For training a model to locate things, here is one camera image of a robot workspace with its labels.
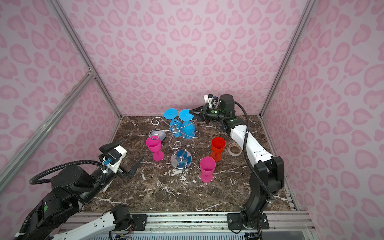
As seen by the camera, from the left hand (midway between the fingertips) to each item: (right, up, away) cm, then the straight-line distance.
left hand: (130, 145), depth 54 cm
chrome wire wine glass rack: (+14, -13, +39) cm, 43 cm away
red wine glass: (+36, -3, +32) cm, 48 cm away
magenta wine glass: (0, -3, +30) cm, 30 cm away
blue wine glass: (+14, +7, +17) cm, 23 cm away
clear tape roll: (+47, -11, +44) cm, 65 cm away
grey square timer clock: (-1, +2, +52) cm, 52 cm away
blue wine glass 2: (+19, +6, +20) cm, 29 cm away
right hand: (+21, +14, +17) cm, 31 cm away
